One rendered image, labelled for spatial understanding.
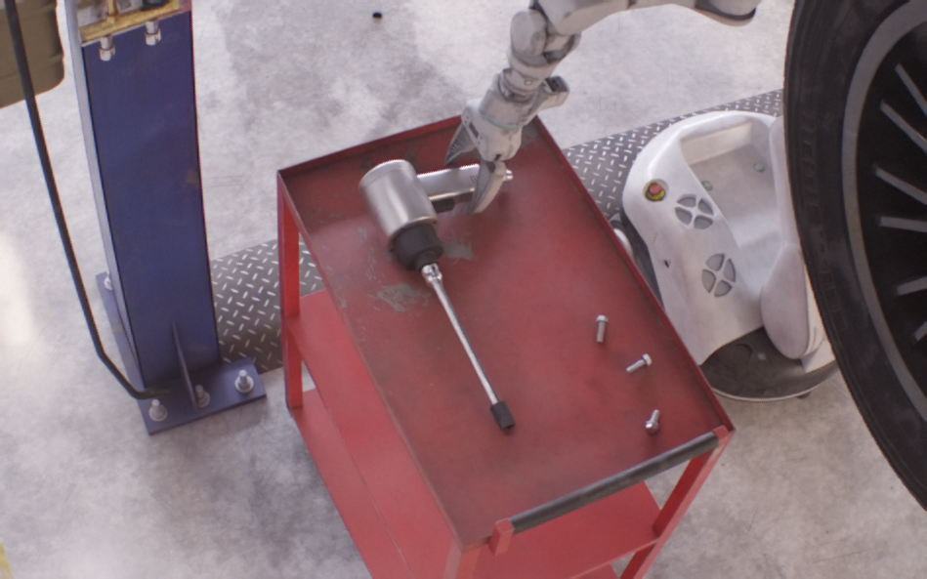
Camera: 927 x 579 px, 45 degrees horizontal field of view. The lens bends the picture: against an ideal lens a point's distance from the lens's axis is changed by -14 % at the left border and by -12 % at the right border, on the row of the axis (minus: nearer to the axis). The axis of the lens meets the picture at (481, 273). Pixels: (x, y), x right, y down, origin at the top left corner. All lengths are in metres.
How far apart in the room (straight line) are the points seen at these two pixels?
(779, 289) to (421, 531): 1.00
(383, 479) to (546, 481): 0.45
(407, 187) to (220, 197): 1.26
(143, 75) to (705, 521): 1.56
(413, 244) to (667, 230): 0.95
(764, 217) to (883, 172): 1.58
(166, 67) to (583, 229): 0.74
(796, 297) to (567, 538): 0.80
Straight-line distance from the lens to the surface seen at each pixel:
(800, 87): 1.36
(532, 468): 1.80
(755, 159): 3.00
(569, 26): 1.71
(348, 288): 1.93
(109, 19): 1.87
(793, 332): 2.70
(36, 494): 2.76
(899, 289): 1.36
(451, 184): 1.99
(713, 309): 2.75
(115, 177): 2.22
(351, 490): 2.54
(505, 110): 1.84
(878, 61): 1.25
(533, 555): 2.13
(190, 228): 2.41
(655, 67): 3.57
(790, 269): 2.64
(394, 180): 1.93
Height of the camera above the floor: 2.44
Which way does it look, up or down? 54 degrees down
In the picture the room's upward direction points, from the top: 11 degrees clockwise
